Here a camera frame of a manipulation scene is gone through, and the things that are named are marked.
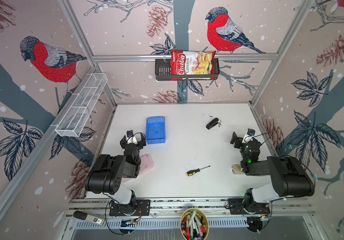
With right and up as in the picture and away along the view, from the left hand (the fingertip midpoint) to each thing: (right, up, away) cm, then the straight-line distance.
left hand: (132, 134), depth 89 cm
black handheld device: (-14, -37, -20) cm, 44 cm away
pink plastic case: (+9, -18, +1) cm, 20 cm away
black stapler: (+53, +6, +16) cm, 55 cm away
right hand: (+67, -1, +2) cm, 67 cm away
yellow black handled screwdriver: (+37, -21, -4) cm, 43 cm away
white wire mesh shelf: (-24, +7, -18) cm, 31 cm away
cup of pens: (+35, -36, -26) cm, 56 cm away
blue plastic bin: (+12, +1, +15) cm, 19 cm away
